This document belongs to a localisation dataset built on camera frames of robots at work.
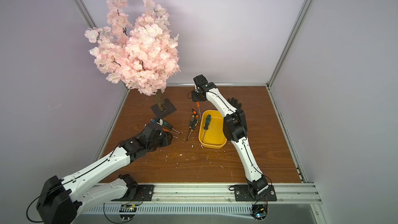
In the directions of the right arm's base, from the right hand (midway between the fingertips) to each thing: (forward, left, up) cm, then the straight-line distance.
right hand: (196, 94), depth 101 cm
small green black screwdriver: (-19, +18, -8) cm, 27 cm away
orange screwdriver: (-7, -2, -2) cm, 8 cm away
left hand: (-31, +11, 0) cm, 32 cm away
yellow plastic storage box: (-24, -12, -12) cm, 30 cm away
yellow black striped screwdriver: (-15, +2, -9) cm, 17 cm away
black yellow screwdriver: (-17, 0, -9) cm, 19 cm away
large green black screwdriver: (-18, -7, -8) cm, 21 cm away
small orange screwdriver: (-7, +2, -9) cm, 11 cm away
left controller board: (-63, +30, -14) cm, 71 cm away
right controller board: (-61, -33, -13) cm, 70 cm away
